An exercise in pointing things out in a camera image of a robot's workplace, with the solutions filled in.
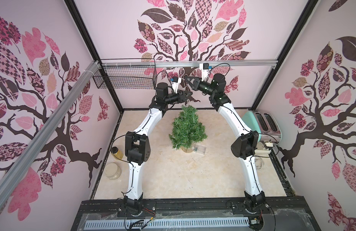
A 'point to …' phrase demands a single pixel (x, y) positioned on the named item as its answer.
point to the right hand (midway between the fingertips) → (184, 76)
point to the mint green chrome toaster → (266, 124)
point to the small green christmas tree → (187, 130)
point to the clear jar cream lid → (113, 171)
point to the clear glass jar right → (259, 163)
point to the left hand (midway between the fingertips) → (189, 93)
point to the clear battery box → (199, 149)
